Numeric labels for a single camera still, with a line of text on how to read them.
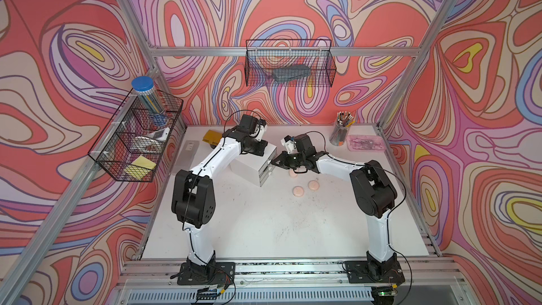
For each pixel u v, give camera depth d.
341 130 1.04
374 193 0.54
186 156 1.05
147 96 0.72
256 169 0.85
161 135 0.73
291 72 0.88
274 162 0.92
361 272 0.71
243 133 0.70
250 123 0.72
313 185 0.95
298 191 0.93
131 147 0.75
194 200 0.49
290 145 0.91
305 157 0.78
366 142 1.11
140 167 0.63
